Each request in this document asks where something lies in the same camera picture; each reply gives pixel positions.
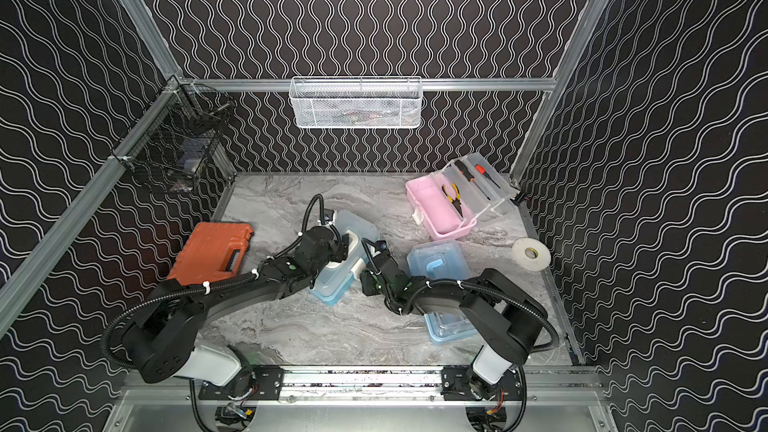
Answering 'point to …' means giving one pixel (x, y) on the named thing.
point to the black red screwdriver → (462, 169)
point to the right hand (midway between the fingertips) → (366, 274)
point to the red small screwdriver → (483, 171)
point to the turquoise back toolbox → (338, 276)
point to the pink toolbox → (436, 213)
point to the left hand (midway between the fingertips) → (338, 232)
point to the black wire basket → (171, 142)
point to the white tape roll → (531, 254)
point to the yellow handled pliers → (455, 201)
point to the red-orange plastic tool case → (212, 250)
